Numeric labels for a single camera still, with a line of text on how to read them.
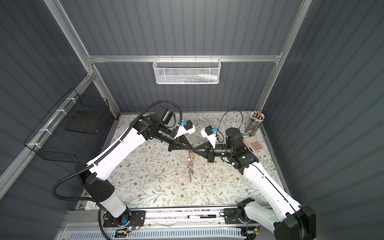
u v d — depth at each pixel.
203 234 0.77
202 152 0.66
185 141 0.63
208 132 0.60
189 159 0.68
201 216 0.74
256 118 0.94
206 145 0.62
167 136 0.60
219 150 0.61
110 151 0.45
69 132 0.74
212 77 0.88
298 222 0.38
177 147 0.59
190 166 0.66
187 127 0.58
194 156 0.66
